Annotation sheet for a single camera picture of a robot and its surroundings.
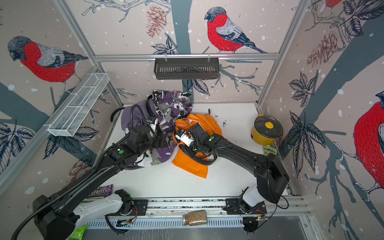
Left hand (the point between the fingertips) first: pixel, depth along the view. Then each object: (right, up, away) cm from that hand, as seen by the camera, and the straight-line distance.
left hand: (161, 130), depth 76 cm
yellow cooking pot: (+58, -7, +14) cm, 60 cm away
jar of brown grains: (+18, -40, -9) cm, 44 cm away
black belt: (-49, +6, +38) cm, 62 cm away
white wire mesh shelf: (-45, +3, -6) cm, 45 cm away
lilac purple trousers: (-28, +8, +31) cm, 42 cm away
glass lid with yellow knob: (+63, 0, +14) cm, 65 cm away
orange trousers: (+8, -19, +13) cm, 25 cm away
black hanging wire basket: (+11, +42, +30) cm, 53 cm away
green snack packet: (+65, -14, +18) cm, 69 cm away
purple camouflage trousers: (-1, +16, +34) cm, 37 cm away
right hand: (+12, -10, +4) cm, 16 cm away
